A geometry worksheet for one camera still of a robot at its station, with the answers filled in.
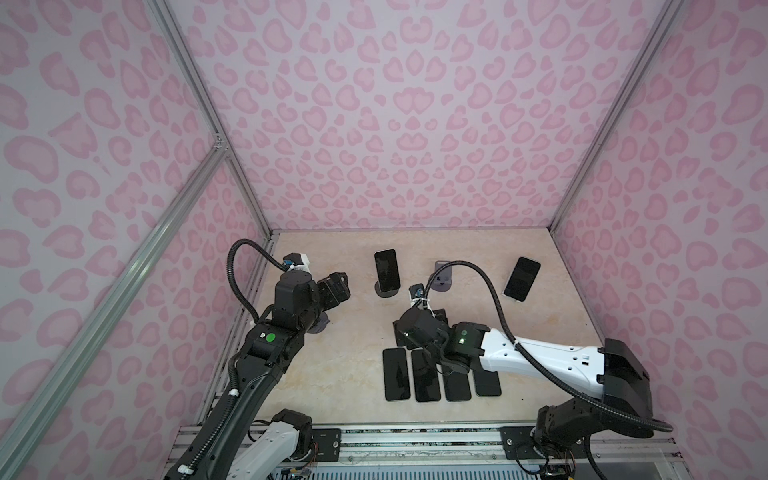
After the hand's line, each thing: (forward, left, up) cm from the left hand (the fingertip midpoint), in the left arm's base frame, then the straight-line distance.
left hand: (334, 276), depth 73 cm
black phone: (+17, -12, -21) cm, 29 cm away
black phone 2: (+11, -56, -20) cm, 60 cm away
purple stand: (-1, +8, -24) cm, 25 cm away
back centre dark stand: (+14, -31, -23) cm, 41 cm away
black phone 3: (-20, -31, -25) cm, 44 cm away
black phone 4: (-18, -39, -26) cm, 51 cm away
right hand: (-6, -19, -11) cm, 23 cm away
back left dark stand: (+11, -12, -25) cm, 30 cm away
